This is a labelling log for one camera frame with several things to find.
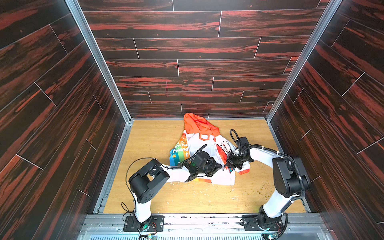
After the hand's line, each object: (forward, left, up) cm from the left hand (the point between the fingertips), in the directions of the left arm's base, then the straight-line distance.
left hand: (226, 167), depth 83 cm
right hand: (+7, -4, -9) cm, 12 cm away
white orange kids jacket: (+32, +14, -7) cm, 35 cm away
